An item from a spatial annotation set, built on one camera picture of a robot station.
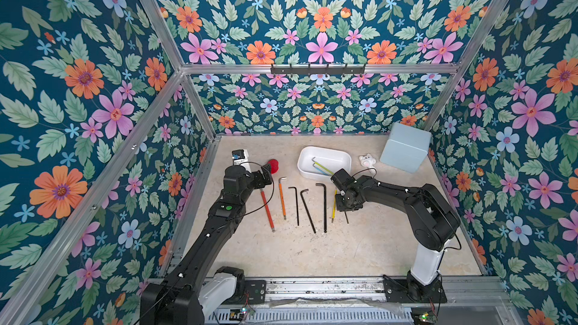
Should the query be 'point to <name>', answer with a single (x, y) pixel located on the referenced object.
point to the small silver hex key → (347, 219)
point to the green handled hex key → (322, 166)
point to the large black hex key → (325, 220)
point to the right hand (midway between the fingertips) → (343, 206)
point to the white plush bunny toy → (367, 161)
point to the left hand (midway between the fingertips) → (261, 164)
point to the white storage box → (333, 159)
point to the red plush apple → (273, 165)
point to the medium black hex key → (306, 208)
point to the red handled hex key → (267, 210)
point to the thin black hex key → (296, 195)
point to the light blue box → (407, 147)
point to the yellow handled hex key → (334, 205)
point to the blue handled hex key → (320, 170)
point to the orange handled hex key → (282, 199)
